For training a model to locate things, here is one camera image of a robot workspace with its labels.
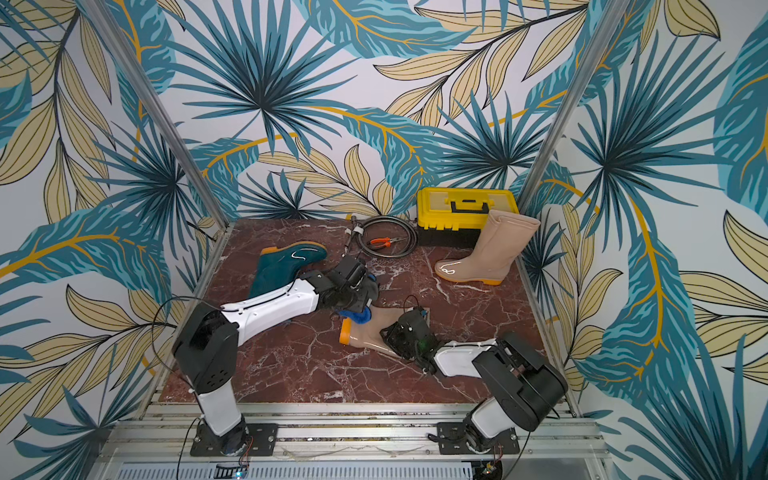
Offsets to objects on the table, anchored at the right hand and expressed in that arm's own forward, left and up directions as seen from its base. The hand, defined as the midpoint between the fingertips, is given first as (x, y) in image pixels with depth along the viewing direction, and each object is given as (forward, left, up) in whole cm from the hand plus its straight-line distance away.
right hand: (381, 335), depth 90 cm
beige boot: (0, +3, +2) cm, 4 cm away
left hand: (+6, +6, +7) cm, 11 cm away
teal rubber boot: (+23, +34, +4) cm, 41 cm away
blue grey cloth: (+10, +3, +8) cm, 14 cm away
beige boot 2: (+21, -37, +19) cm, 47 cm away
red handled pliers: (+37, -2, 0) cm, 37 cm away
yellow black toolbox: (+35, -25, +14) cm, 46 cm away
